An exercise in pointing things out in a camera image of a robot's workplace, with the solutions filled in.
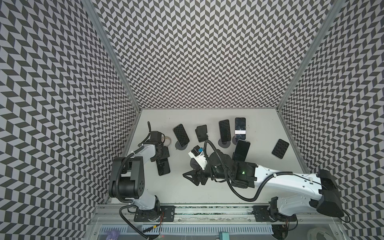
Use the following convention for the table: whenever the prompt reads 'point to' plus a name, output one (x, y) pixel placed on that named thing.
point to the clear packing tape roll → (169, 139)
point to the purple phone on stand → (225, 130)
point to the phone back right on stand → (240, 131)
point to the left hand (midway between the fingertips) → (162, 155)
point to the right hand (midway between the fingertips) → (188, 175)
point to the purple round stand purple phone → (224, 144)
